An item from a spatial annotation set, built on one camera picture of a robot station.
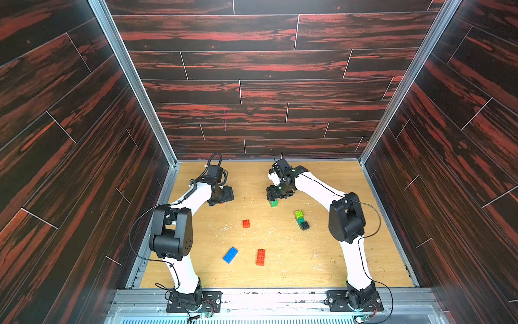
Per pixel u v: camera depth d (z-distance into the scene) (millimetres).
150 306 731
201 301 730
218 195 822
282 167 786
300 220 933
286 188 823
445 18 677
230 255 841
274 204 1002
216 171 769
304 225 899
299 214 933
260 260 822
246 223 931
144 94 904
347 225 562
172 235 492
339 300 730
